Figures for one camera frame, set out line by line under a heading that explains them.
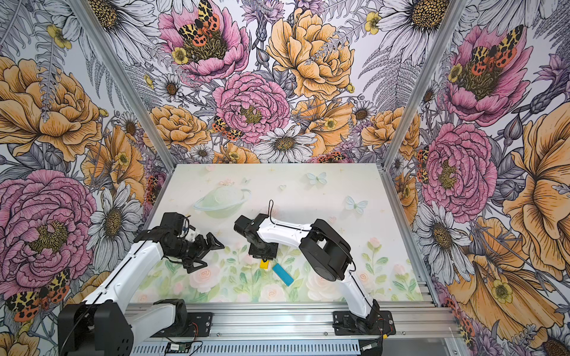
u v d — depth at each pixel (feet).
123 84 2.90
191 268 2.46
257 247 2.50
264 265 2.86
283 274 2.79
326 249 1.81
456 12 2.36
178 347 2.30
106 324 1.37
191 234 2.50
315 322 2.56
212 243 2.40
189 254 2.30
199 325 2.41
